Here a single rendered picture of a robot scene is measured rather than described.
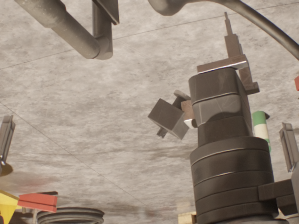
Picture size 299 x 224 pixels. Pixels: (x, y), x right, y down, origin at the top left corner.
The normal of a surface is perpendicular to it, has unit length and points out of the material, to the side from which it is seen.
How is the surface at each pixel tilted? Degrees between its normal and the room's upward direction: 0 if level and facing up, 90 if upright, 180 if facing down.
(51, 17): 26
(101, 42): 103
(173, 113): 90
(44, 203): 90
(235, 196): 90
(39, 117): 0
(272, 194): 90
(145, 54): 0
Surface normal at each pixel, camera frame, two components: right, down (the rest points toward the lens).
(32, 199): -0.26, -0.36
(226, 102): -0.31, 0.00
